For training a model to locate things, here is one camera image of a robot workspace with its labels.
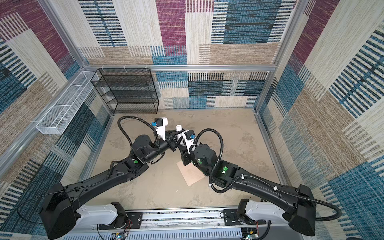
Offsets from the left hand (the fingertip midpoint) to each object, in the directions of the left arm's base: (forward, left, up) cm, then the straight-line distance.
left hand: (185, 130), depth 67 cm
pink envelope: (-7, -2, -33) cm, 34 cm away
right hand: (-5, +2, -6) cm, 8 cm away
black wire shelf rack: (+48, +43, -15) cm, 66 cm away
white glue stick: (+1, +3, +1) cm, 3 cm away
